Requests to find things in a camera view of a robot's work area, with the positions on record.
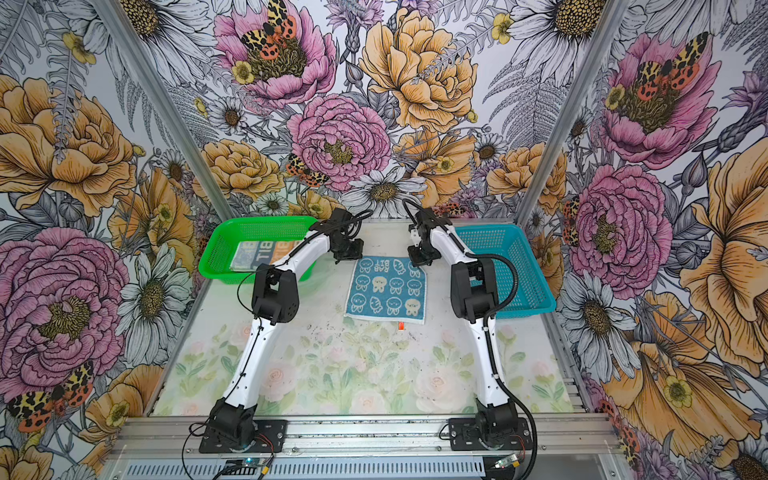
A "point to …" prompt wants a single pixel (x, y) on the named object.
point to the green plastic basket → (217, 256)
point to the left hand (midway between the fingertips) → (359, 260)
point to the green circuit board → (251, 462)
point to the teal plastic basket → (534, 294)
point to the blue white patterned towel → (387, 288)
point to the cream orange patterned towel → (249, 255)
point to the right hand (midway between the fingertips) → (420, 267)
